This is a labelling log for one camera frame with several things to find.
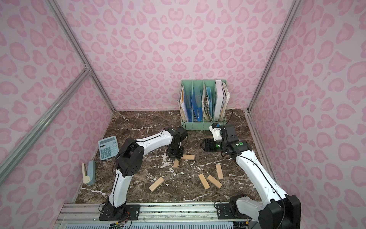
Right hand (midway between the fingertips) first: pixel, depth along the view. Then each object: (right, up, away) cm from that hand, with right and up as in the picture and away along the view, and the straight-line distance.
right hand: (205, 143), depth 79 cm
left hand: (-14, -11, +13) cm, 22 cm away
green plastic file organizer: (0, +25, +15) cm, 29 cm away
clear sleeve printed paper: (-13, +22, +12) cm, 28 cm away
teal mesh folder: (+4, +34, +20) cm, 39 cm away
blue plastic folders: (-5, +24, +41) cm, 47 cm away
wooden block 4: (+10, -18, +8) cm, 22 cm away
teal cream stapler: (-69, -18, +7) cm, 72 cm away
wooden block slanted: (+6, -22, +4) cm, 23 cm away
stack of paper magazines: (+16, +32, +17) cm, 39 cm away
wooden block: (-9, -11, +15) cm, 20 cm away
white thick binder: (+11, +27, +14) cm, 33 cm away
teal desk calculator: (-63, -5, +17) cm, 65 cm away
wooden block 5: (0, -22, +5) cm, 23 cm away
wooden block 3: (-30, -25, +2) cm, 39 cm away
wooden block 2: (-17, -14, +12) cm, 25 cm away
